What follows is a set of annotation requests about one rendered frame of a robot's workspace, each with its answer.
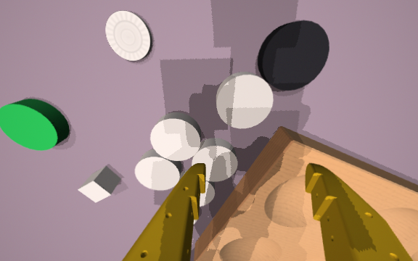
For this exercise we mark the green disc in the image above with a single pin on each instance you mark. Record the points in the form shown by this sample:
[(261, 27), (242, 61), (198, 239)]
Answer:
[(34, 124)]

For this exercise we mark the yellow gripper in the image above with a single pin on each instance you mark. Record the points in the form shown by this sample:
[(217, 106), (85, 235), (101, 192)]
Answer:
[(351, 229)]

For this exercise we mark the orange tray with round pockets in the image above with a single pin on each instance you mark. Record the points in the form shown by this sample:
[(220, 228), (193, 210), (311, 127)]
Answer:
[(268, 216)]

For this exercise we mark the black disc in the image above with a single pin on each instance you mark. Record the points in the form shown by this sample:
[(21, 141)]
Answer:
[(293, 55)]

